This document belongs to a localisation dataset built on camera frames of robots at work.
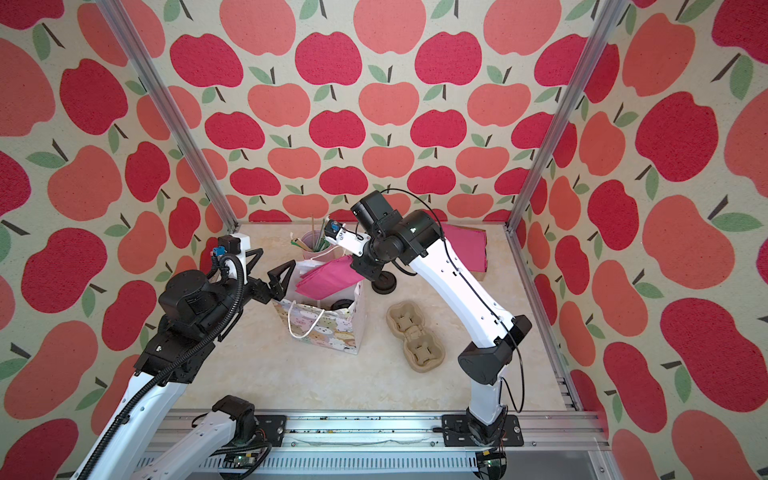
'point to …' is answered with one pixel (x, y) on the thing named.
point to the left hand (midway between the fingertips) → (282, 259)
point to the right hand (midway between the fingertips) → (367, 255)
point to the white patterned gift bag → (316, 322)
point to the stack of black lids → (385, 284)
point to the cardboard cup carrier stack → (424, 349)
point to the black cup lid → (341, 304)
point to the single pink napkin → (329, 278)
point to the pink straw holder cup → (323, 255)
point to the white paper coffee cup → (341, 304)
